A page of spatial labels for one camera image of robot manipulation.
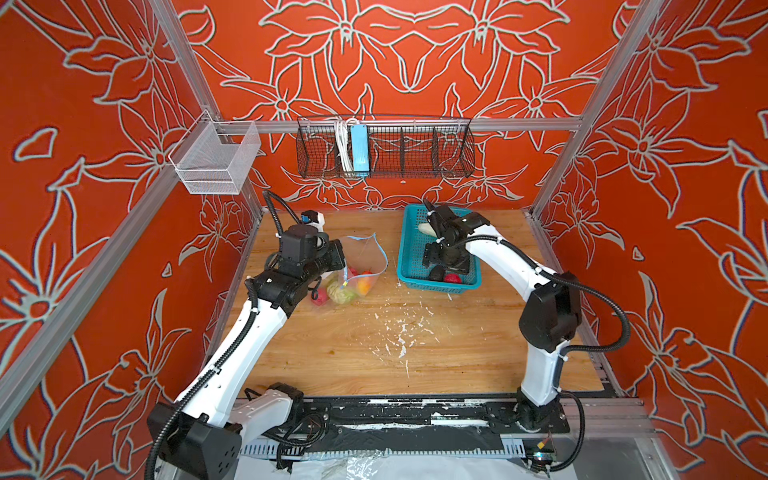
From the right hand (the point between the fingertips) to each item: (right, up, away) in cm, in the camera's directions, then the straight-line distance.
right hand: (432, 264), depth 88 cm
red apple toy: (-34, -10, +3) cm, 36 cm away
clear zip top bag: (-21, +1, +3) cm, 21 cm away
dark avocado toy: (+3, -4, +9) cm, 10 cm away
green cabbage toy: (-28, -9, 0) cm, 30 cm away
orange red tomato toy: (-21, -6, 0) cm, 22 cm away
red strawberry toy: (+7, -5, +5) cm, 10 cm away
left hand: (-26, +7, -14) cm, 30 cm away
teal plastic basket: (-5, -3, +12) cm, 14 cm away
